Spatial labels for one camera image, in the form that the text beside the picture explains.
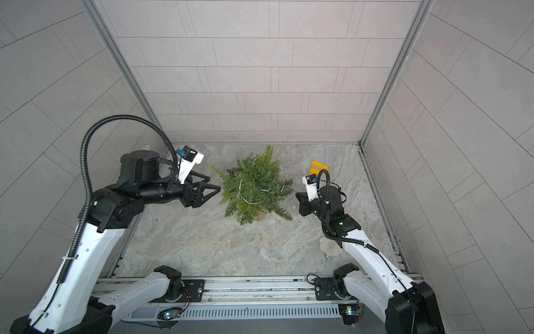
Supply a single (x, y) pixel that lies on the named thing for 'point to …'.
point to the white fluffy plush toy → (329, 246)
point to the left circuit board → (170, 313)
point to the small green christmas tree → (254, 186)
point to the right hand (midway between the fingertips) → (296, 194)
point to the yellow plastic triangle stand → (314, 171)
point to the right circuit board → (350, 312)
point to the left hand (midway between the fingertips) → (217, 183)
